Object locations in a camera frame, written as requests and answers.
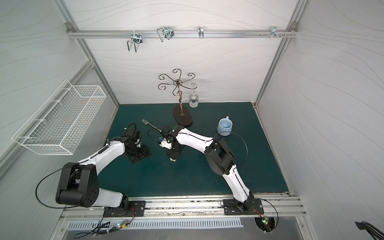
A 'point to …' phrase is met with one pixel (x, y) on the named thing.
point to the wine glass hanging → (193, 98)
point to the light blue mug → (224, 126)
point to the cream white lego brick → (172, 160)
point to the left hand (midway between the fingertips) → (147, 156)
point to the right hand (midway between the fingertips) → (175, 152)
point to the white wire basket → (58, 126)
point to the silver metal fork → (145, 122)
